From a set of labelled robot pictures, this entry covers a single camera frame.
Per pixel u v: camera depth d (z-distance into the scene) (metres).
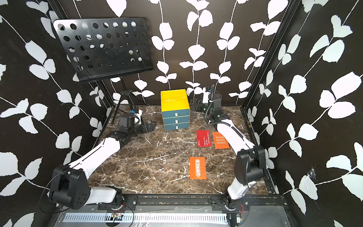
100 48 0.68
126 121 0.64
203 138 1.01
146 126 0.75
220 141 0.99
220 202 0.73
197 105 0.74
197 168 0.86
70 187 0.41
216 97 0.65
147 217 0.70
